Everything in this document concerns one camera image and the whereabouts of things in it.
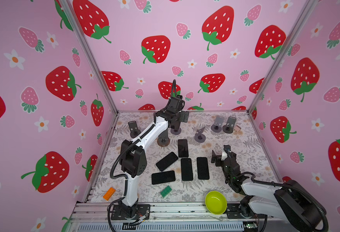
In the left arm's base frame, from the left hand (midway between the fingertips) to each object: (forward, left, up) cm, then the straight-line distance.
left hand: (181, 112), depth 89 cm
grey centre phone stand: (-4, -14, -22) cm, 26 cm away
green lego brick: (-41, +8, -23) cm, 48 cm away
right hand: (-20, -24, -14) cm, 34 cm away
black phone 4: (-32, +11, -25) cm, 42 cm away
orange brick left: (-43, +41, -23) cm, 63 cm away
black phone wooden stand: (-22, +9, -23) cm, 33 cm away
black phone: (-13, -2, -22) cm, 26 cm away
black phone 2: (-28, -4, -22) cm, 36 cm away
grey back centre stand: (+2, +3, -23) cm, 23 cm away
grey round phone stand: (+6, -29, -22) cm, 37 cm away
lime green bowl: (-46, -19, -23) cm, 55 cm away
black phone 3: (-27, -14, -25) cm, 39 cm away
